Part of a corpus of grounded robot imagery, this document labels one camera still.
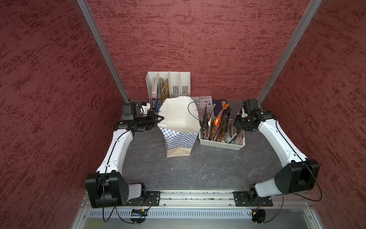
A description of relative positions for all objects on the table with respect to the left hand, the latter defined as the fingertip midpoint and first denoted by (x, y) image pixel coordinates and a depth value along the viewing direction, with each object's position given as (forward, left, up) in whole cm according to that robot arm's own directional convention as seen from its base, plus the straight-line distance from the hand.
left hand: (163, 120), depth 76 cm
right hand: (+1, -42, -7) cm, 43 cm away
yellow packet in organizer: (+33, +3, -7) cm, 34 cm away
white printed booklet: (+41, -26, -26) cm, 54 cm away
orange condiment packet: (+1, -30, -1) cm, 30 cm away
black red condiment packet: (+2, -25, -16) cm, 29 cm away
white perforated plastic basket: (-5, -44, -21) cm, 49 cm away
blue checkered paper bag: (+12, -9, -22) cm, 27 cm away
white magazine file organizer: (+43, -7, -8) cm, 44 cm away
